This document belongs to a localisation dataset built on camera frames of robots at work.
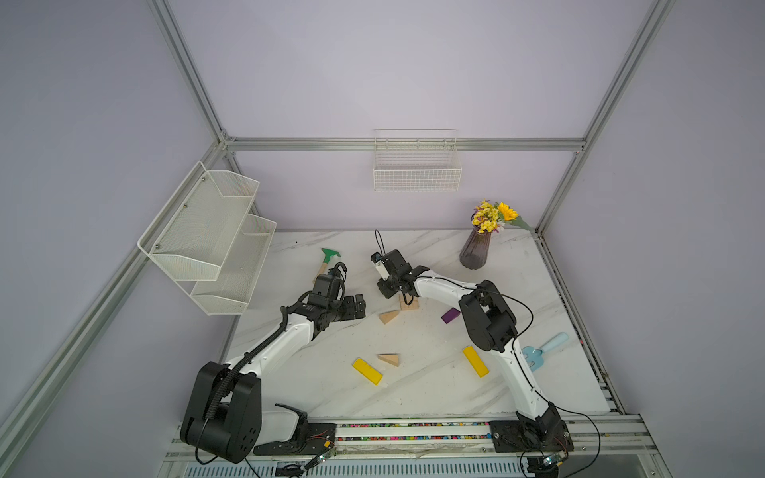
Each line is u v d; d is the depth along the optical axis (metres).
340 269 0.75
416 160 0.96
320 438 0.73
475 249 1.05
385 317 0.95
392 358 0.86
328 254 1.10
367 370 0.84
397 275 0.83
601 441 0.72
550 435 0.66
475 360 0.85
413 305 0.98
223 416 0.41
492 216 0.89
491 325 0.60
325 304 0.67
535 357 0.88
